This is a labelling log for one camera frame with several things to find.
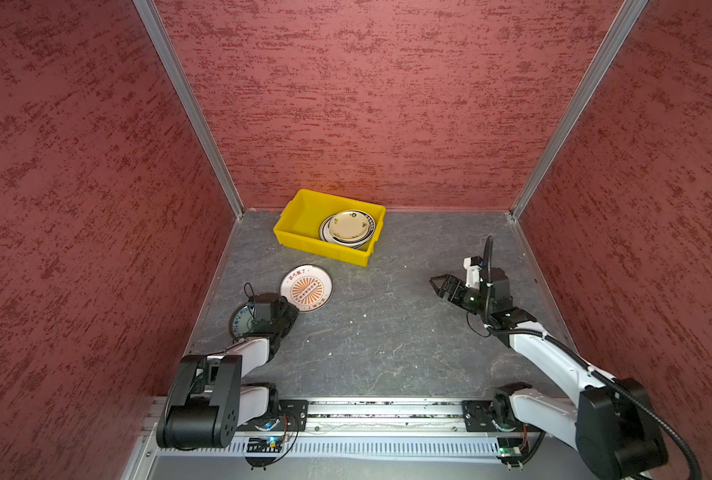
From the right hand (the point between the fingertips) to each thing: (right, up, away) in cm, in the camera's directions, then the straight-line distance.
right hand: (436, 290), depth 85 cm
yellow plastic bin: (-46, +25, +31) cm, 61 cm away
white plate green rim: (-35, +16, +21) cm, 44 cm away
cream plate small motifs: (-27, +20, +26) cm, 42 cm away
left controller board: (-46, -36, -14) cm, 60 cm away
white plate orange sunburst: (-40, -1, +12) cm, 42 cm away
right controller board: (+14, -37, -15) cm, 42 cm away
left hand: (-42, -8, +7) cm, 44 cm away
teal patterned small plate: (-60, -10, +4) cm, 61 cm away
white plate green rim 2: (-24, +23, +27) cm, 43 cm away
